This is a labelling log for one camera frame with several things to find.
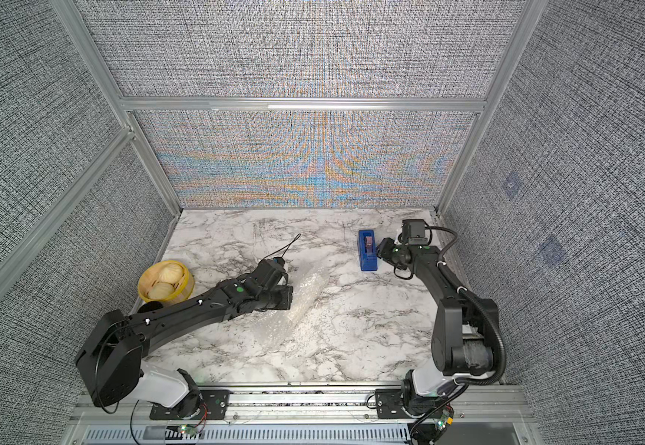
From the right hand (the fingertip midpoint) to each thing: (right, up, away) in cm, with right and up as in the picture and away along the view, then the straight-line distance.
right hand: (381, 243), depth 90 cm
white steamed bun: (-70, -10, +2) cm, 70 cm away
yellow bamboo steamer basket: (-65, -15, +1) cm, 67 cm away
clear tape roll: (-3, 0, +10) cm, 10 cm away
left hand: (-26, -16, -7) cm, 32 cm away
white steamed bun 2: (-72, -16, 0) cm, 74 cm away
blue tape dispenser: (-3, -3, +9) cm, 10 cm away
